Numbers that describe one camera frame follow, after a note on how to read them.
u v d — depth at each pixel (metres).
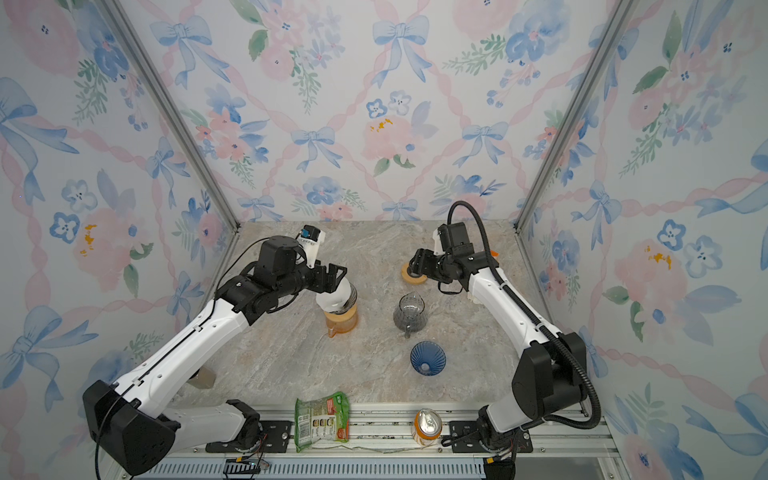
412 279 1.02
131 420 0.37
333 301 0.84
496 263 0.57
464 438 0.72
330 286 0.68
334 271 0.68
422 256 0.75
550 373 0.43
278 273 0.56
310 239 0.65
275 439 0.74
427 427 0.66
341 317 0.86
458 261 0.61
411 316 0.97
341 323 0.89
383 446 0.73
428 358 0.84
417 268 0.75
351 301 0.81
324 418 0.74
